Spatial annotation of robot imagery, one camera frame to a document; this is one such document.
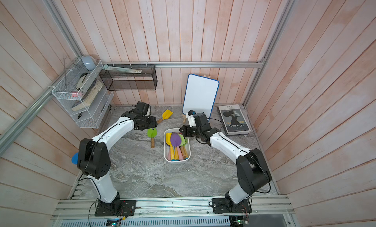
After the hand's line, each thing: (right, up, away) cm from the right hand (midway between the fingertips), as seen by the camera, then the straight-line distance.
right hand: (181, 128), depth 87 cm
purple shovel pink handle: (-8, -17, +3) cm, 19 cm away
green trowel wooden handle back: (-21, -5, +15) cm, 27 cm away
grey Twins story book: (+38, +5, +20) cm, 43 cm away
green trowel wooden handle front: (0, -11, +6) cm, 13 cm away
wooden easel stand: (+1, +7, +18) cm, 19 cm away
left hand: (-18, +2, +6) cm, 19 cm away
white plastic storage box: (-10, -13, +6) cm, 17 cm away
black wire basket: (-48, +34, +16) cm, 61 cm away
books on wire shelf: (-52, +15, -10) cm, 55 cm away
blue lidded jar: (-52, -13, -17) cm, 56 cm away
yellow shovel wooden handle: (-13, +9, +26) cm, 30 cm away
